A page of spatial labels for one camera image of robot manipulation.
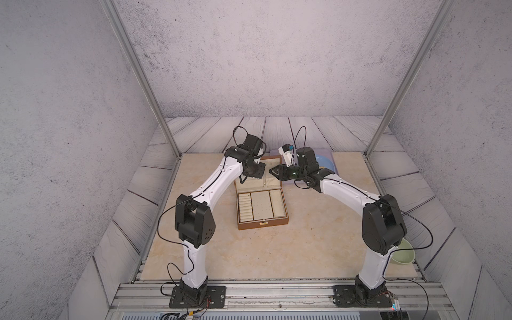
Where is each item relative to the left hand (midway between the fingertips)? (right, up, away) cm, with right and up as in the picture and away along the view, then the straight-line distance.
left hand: (261, 172), depth 89 cm
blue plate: (+37, +5, +26) cm, 45 cm away
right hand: (+5, +1, -2) cm, 5 cm away
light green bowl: (+57, -34, -8) cm, 67 cm away
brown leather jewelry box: (0, -14, +5) cm, 15 cm away
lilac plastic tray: (+40, +11, +33) cm, 53 cm away
